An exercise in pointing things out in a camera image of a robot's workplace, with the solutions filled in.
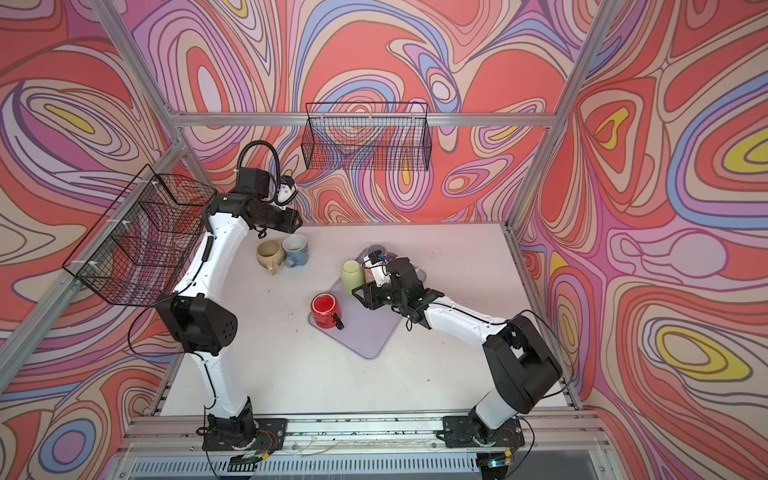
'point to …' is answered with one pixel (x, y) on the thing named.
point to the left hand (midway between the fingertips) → (297, 217)
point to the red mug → (325, 311)
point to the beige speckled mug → (270, 255)
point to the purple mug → (378, 247)
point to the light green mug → (353, 275)
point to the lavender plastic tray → (366, 331)
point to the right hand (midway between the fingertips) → (361, 296)
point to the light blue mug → (296, 250)
